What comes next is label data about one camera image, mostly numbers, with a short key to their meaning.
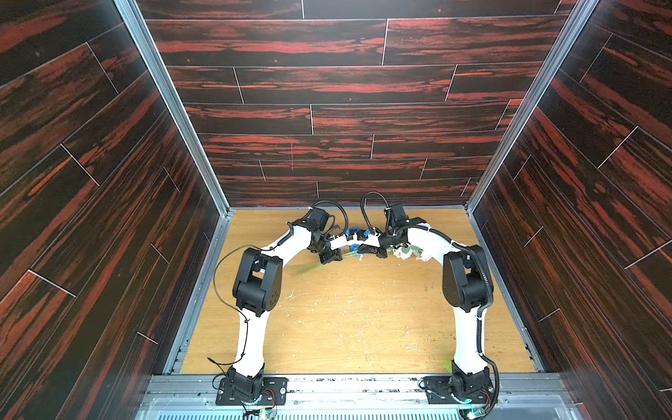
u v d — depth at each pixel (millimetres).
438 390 733
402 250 889
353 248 910
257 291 572
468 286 557
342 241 863
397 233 755
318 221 813
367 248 867
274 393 725
